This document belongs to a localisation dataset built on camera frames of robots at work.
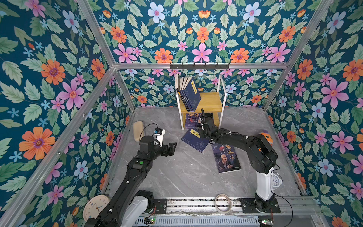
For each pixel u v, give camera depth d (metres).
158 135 0.69
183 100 0.81
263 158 0.52
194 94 0.88
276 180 0.79
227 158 0.91
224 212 0.71
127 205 0.56
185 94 0.80
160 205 0.74
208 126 0.75
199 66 0.93
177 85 0.76
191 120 0.99
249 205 0.73
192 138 1.01
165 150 0.69
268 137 0.90
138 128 1.03
